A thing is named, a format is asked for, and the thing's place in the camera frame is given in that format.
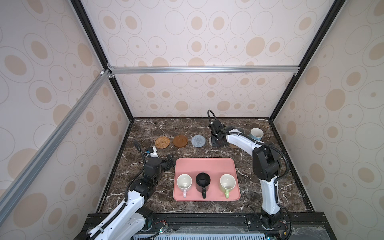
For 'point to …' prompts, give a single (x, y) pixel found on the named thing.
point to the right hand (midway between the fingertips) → (217, 142)
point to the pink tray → (215, 168)
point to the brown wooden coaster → (180, 140)
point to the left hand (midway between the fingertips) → (171, 154)
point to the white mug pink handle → (184, 182)
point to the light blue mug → (256, 133)
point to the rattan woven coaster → (162, 142)
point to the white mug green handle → (227, 182)
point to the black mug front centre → (202, 182)
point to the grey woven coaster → (198, 141)
